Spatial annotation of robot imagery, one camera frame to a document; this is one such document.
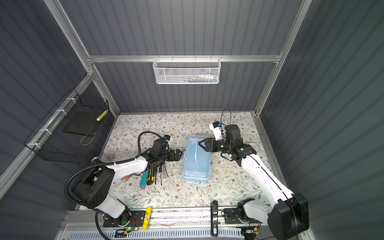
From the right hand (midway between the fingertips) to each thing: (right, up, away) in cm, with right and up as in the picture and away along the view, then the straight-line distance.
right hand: (204, 144), depth 76 cm
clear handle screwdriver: (-23, -15, +15) cm, 32 cm away
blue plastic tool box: (-3, -11, +4) cm, 12 cm away
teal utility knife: (-35, -21, +10) cm, 42 cm away
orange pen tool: (-31, -10, -20) cm, 38 cm away
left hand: (-16, -7, +15) cm, 23 cm away
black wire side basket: (-69, +5, -4) cm, 69 cm away
